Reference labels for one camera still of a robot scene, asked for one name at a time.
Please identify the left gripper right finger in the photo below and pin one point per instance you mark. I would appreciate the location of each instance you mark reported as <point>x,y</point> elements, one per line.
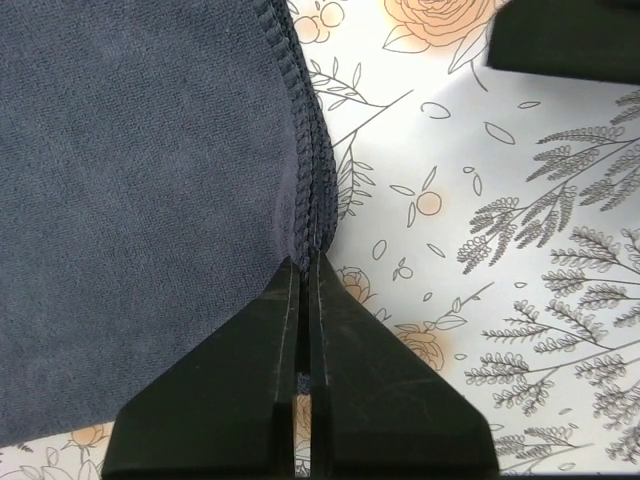
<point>376,407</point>

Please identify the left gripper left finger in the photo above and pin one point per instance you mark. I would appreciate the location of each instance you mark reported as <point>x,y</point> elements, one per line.
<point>228,406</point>

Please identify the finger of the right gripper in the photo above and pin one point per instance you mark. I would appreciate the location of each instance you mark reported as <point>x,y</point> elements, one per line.
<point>587,40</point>

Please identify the grey blue towel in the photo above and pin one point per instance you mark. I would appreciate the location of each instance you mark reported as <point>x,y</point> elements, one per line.
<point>159,160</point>

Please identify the floral table mat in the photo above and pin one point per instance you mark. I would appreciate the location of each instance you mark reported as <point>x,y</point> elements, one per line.
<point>490,220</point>

